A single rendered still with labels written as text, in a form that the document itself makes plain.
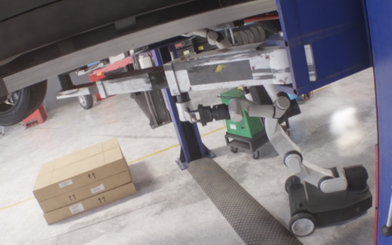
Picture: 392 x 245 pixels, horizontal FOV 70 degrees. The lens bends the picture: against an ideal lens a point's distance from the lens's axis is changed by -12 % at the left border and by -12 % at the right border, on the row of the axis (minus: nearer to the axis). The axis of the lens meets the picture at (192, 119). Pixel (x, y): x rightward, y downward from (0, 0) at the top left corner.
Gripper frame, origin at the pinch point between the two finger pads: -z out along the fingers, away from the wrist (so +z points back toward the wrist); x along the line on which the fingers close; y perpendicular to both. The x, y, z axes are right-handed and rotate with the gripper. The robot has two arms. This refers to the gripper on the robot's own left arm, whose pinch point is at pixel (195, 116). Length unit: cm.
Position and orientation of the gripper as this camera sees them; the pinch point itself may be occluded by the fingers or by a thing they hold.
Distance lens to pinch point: 174.9
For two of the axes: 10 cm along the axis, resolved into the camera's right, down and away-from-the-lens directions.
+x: 2.3, 9.3, 3.0
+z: 9.6, -1.6, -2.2
